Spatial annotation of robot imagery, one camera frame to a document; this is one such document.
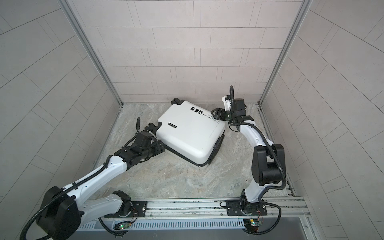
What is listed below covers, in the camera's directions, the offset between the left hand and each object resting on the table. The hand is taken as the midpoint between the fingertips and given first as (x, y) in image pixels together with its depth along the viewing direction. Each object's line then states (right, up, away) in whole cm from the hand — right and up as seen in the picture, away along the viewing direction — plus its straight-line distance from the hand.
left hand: (167, 145), depth 82 cm
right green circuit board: (+42, -33, -15) cm, 56 cm away
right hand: (+27, +19, +5) cm, 33 cm away
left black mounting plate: (-11, -29, -12) cm, 33 cm away
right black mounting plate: (+35, -28, -12) cm, 46 cm away
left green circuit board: (-15, -31, -18) cm, 39 cm away
